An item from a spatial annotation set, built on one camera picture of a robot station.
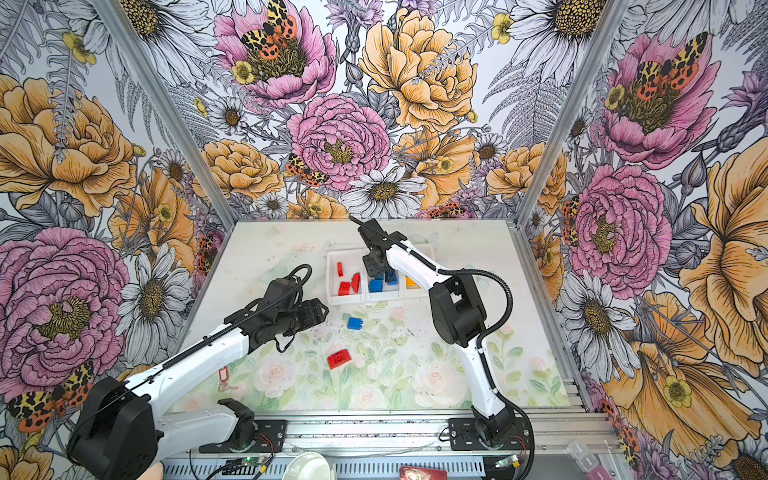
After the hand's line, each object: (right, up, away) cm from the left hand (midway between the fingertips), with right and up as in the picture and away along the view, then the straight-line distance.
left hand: (317, 322), depth 85 cm
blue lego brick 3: (+17, +11, +17) cm, 27 cm away
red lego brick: (+5, +7, +18) cm, 20 cm away
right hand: (+17, +13, +13) cm, 26 cm away
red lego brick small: (+3, +14, +20) cm, 24 cm away
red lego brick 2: (+6, -10, +1) cm, 12 cm away
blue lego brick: (+15, +8, +16) cm, 24 cm away
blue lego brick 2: (+21, +11, +15) cm, 28 cm away
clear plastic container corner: (+65, -28, -15) cm, 73 cm away
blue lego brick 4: (+9, -3, +10) cm, 14 cm away
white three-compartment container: (+6, +10, +18) cm, 21 cm away
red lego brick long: (+9, +10, +18) cm, 22 cm away
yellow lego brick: (+25, +13, -20) cm, 35 cm away
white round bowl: (+2, -29, -16) cm, 33 cm away
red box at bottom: (+26, -28, -19) cm, 43 cm away
